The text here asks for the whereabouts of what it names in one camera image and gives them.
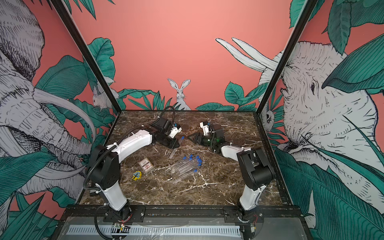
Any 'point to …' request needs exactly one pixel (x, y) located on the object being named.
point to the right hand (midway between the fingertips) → (189, 137)
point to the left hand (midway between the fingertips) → (179, 143)
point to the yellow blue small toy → (137, 175)
